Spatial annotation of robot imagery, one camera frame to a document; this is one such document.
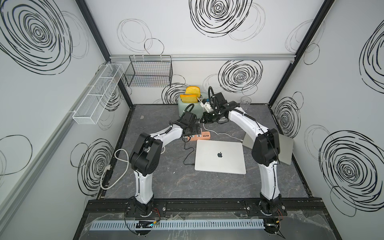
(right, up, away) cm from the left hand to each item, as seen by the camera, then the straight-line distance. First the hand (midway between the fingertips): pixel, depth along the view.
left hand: (193, 130), depth 98 cm
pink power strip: (+8, -4, +1) cm, 9 cm away
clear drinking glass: (+41, +21, +19) cm, 50 cm away
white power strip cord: (-18, -13, -4) cm, 22 cm away
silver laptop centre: (+16, -16, -6) cm, 24 cm away
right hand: (+5, +6, -8) cm, 11 cm away
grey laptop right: (+59, -12, -4) cm, 60 cm away
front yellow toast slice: (-3, +21, -1) cm, 21 cm away
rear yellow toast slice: (0, +27, +2) cm, 27 cm away
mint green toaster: (+3, +13, -13) cm, 19 cm away
